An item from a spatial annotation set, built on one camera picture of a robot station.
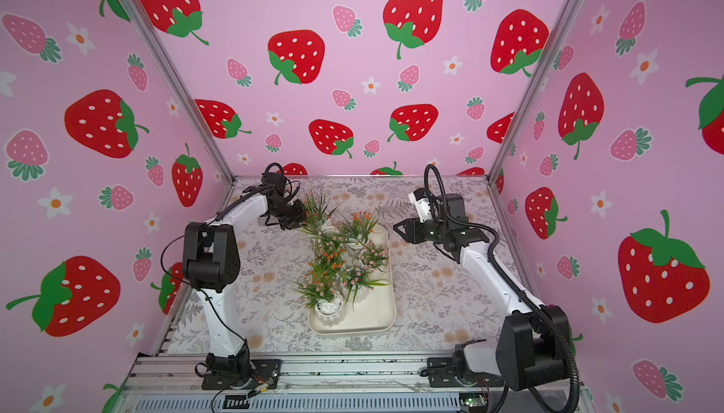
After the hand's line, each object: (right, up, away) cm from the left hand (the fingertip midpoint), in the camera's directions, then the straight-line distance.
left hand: (314, 220), depth 99 cm
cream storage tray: (+23, -28, -14) cm, 39 cm away
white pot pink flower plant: (+21, -10, -17) cm, 29 cm away
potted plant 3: (+2, +3, -4) cm, 5 cm away
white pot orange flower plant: (+16, -3, -8) cm, 18 cm away
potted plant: (+6, -18, -25) cm, 31 cm away
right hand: (+28, -1, -18) cm, 33 cm away
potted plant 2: (+17, -16, -23) cm, 32 cm away
